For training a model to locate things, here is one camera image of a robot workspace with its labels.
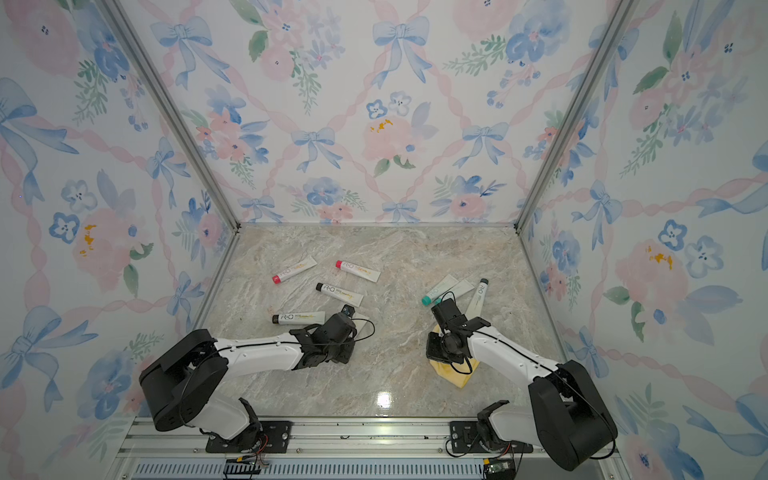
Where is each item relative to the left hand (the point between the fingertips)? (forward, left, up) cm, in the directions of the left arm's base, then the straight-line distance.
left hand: (351, 341), depth 90 cm
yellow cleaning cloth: (-13, -27, +11) cm, 32 cm away
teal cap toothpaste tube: (+18, -35, 0) cm, 39 cm away
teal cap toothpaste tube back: (+22, -32, 0) cm, 39 cm away
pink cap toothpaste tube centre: (+26, 0, 0) cm, 26 cm away
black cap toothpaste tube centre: (+16, +5, +2) cm, 16 cm away
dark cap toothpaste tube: (+11, -39, +1) cm, 41 cm away
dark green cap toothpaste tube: (-4, -4, +19) cm, 20 cm away
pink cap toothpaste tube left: (+26, +22, +1) cm, 34 cm away
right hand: (-4, -24, +1) cm, 24 cm away
